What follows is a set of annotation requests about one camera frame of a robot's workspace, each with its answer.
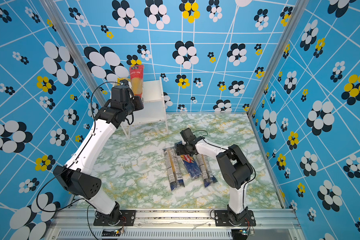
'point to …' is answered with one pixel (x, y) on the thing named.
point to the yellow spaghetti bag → (119, 79)
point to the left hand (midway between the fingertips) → (140, 97)
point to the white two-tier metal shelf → (153, 112)
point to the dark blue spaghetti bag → (191, 166)
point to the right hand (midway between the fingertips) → (182, 150)
